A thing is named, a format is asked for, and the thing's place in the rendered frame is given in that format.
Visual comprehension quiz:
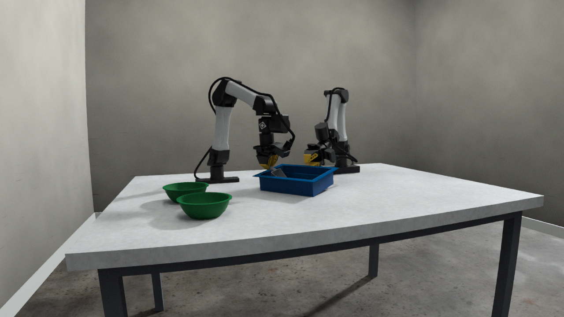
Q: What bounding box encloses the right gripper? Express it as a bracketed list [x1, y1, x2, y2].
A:
[253, 133, 278, 170]

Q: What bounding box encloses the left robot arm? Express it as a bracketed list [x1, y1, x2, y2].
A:
[315, 89, 360, 170]

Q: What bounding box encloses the grey metal scoop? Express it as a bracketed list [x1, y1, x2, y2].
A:
[269, 165, 286, 177]

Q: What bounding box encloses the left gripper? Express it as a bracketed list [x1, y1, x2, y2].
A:
[304, 144, 325, 166]

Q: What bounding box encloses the green bowl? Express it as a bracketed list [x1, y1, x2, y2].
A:
[176, 192, 232, 220]
[163, 182, 209, 203]

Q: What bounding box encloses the blue box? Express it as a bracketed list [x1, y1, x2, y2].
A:
[253, 164, 339, 197]

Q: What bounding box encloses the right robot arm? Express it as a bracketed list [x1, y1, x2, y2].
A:
[195, 79, 292, 183]

